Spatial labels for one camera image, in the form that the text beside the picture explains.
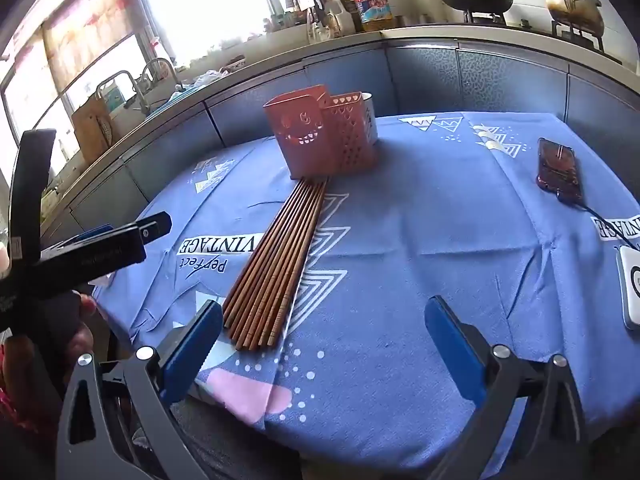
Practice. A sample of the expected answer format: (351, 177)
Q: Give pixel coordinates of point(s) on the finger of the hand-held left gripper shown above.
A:
(155, 224)
(100, 257)

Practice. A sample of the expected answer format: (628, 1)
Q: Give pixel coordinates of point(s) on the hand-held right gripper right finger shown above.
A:
(455, 350)

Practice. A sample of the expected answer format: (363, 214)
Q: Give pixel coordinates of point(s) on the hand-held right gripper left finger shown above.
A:
(195, 350)

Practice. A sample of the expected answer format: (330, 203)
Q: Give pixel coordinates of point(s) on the bundle of wooden chopsticks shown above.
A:
(270, 270)

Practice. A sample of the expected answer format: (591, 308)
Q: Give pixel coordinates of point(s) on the pink utensil holder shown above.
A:
(300, 135)

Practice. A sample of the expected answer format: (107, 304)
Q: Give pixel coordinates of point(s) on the person's left hand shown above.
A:
(82, 332)

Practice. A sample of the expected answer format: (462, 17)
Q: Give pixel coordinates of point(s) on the wooden cutting board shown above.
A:
(92, 127)

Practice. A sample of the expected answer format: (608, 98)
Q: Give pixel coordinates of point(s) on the blue printed tablecloth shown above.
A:
(425, 260)

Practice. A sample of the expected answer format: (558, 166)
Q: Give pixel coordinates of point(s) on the blue plastic basin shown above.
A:
(172, 97)

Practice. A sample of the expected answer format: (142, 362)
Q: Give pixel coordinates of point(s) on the metal faucet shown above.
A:
(160, 66)
(122, 82)

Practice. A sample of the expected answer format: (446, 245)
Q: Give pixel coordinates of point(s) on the patterned window blind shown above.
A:
(85, 15)

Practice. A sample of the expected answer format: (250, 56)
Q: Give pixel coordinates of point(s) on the white square device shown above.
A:
(631, 285)

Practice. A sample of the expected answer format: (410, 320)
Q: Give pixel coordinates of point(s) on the phone in red case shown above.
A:
(557, 170)

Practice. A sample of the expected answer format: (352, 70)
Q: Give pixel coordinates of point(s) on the white cup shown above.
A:
(371, 120)

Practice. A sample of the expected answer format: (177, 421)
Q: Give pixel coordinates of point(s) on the grey kitchen counter cabinet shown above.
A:
(425, 80)

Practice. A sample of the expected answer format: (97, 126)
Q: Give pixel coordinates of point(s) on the white plastic jug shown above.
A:
(341, 17)

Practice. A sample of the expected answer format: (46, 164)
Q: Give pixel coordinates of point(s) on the cooking oil bottle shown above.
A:
(372, 7)

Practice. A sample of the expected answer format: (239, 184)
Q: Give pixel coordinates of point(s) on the gas stove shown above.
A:
(530, 22)

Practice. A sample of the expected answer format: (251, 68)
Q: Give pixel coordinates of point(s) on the metal kettle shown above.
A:
(572, 5)

